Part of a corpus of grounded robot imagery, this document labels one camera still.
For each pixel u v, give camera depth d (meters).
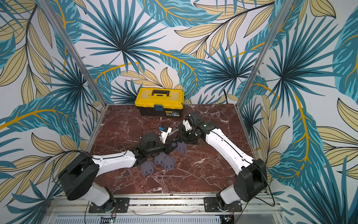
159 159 0.88
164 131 0.72
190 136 0.67
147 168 0.84
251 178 0.41
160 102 1.00
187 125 0.74
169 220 0.70
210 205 0.74
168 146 0.71
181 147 0.75
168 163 0.88
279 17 0.72
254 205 0.75
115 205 0.72
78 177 0.43
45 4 0.67
